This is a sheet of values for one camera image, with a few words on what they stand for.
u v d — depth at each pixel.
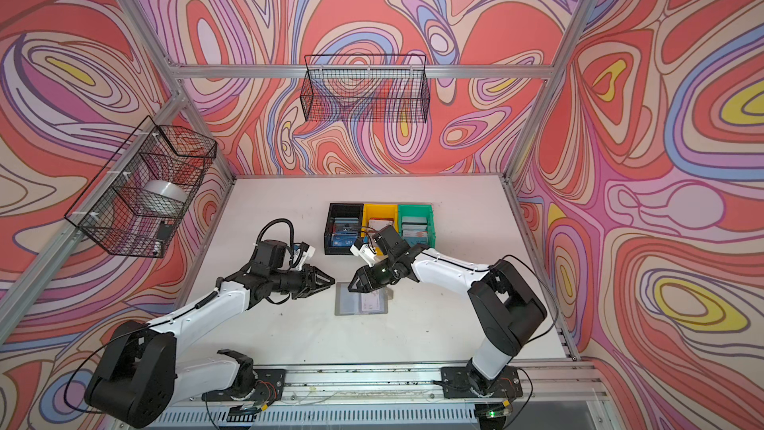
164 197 0.70
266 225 0.69
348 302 0.86
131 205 0.73
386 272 0.73
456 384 0.73
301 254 0.76
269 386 0.73
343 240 0.99
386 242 0.70
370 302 0.86
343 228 1.02
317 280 0.79
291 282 0.73
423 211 1.02
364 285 0.74
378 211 1.02
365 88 0.97
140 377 0.41
